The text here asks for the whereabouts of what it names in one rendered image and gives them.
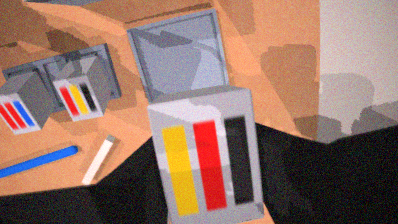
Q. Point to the large white wall panel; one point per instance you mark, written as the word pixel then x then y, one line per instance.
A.
pixel 358 89

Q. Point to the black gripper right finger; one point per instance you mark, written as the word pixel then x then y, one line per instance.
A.
pixel 308 182

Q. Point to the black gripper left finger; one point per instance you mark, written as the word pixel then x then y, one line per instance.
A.
pixel 131 194

